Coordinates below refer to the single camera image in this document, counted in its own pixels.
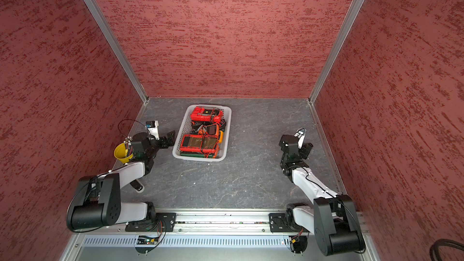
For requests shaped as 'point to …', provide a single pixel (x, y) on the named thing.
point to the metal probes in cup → (128, 145)
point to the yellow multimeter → (222, 136)
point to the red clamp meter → (206, 113)
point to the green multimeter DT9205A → (197, 154)
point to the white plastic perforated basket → (183, 125)
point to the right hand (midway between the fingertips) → (294, 141)
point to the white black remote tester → (138, 186)
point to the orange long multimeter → (213, 130)
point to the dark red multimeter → (196, 142)
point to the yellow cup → (121, 152)
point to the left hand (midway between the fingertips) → (166, 134)
